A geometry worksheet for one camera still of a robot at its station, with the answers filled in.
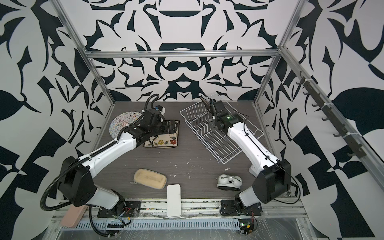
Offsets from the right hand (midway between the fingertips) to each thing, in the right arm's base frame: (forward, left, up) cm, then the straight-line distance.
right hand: (220, 118), depth 82 cm
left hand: (-1, +26, -1) cm, 26 cm away
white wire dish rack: (-5, -1, -20) cm, 21 cm away
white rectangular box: (-36, +25, -18) cm, 47 cm away
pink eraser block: (-42, +71, -18) cm, 84 cm away
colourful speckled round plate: (+16, +67, -20) cm, 71 cm away
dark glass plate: (+24, +5, -15) cm, 29 cm away
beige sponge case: (-25, +38, -18) cm, 49 cm away
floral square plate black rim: (-3, +33, -17) cm, 38 cm away
